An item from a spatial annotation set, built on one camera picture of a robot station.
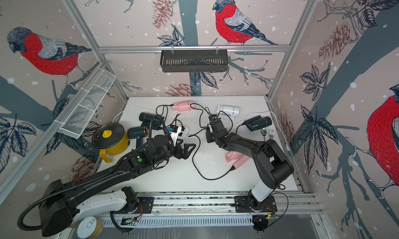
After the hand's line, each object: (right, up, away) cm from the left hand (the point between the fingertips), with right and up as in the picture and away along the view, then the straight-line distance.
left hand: (191, 141), depth 74 cm
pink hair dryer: (+27, -13, +14) cm, 33 cm away
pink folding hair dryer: (-9, +18, +35) cm, 41 cm away
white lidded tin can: (-42, -35, -10) cm, 56 cm away
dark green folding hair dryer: (+42, +7, +27) cm, 50 cm away
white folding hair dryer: (+26, +14, +31) cm, 43 cm away
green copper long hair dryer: (-36, +1, +21) cm, 41 cm away
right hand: (+10, +2, +20) cm, 23 cm away
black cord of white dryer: (+4, +12, +37) cm, 39 cm away
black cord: (0, -15, +12) cm, 19 cm away
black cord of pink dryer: (-27, +15, +39) cm, 50 cm away
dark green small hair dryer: (-33, +10, +28) cm, 44 cm away
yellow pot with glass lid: (-48, -1, +14) cm, 49 cm away
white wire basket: (-61, +7, +4) cm, 62 cm away
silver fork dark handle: (+50, 0, +24) cm, 56 cm away
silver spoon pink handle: (+45, +1, +26) cm, 52 cm away
